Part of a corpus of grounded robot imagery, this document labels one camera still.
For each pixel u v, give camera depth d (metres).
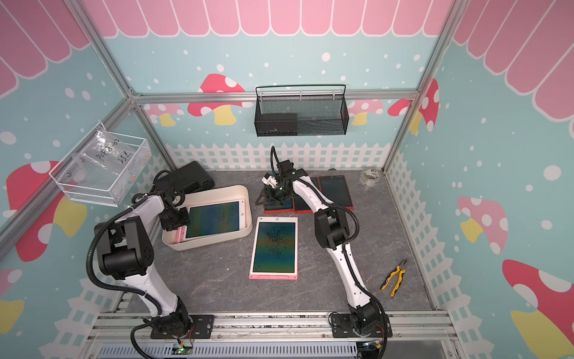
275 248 0.92
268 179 0.94
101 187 0.61
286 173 0.85
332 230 0.66
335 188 1.13
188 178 1.10
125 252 0.51
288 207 1.05
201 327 0.75
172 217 0.81
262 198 0.89
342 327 0.74
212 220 1.00
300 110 0.94
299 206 0.77
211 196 1.09
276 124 0.89
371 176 1.16
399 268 0.86
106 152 0.72
